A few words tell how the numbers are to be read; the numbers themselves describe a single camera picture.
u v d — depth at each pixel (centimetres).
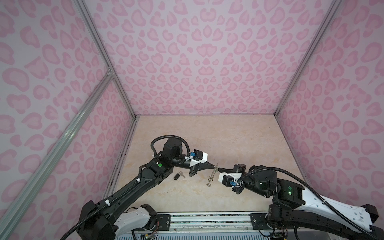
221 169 61
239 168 55
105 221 38
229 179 49
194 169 58
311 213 47
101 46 81
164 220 73
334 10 70
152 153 59
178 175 88
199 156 52
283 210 63
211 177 64
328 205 44
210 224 73
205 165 60
